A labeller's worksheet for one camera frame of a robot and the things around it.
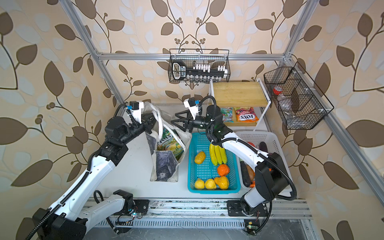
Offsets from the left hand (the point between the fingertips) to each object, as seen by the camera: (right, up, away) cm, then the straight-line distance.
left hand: (158, 113), depth 67 cm
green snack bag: (+1, -16, +17) cm, 24 cm away
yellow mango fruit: (+19, -25, +20) cm, 37 cm away
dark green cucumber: (+43, -32, +11) cm, 54 cm away
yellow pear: (+31, -36, +10) cm, 48 cm away
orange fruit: (+32, -31, +14) cm, 46 cm away
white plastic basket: (+61, -17, +27) cm, 68 cm away
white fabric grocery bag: (+1, -26, +9) cm, 28 cm away
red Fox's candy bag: (+47, 0, +22) cm, 52 cm away
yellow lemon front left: (+19, -37, +10) cm, 42 cm away
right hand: (+7, -3, +1) cm, 8 cm away
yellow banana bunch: (+30, -24, +22) cm, 45 cm away
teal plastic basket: (+19, -31, +22) cm, 43 cm away
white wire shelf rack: (+41, +11, +14) cm, 44 cm away
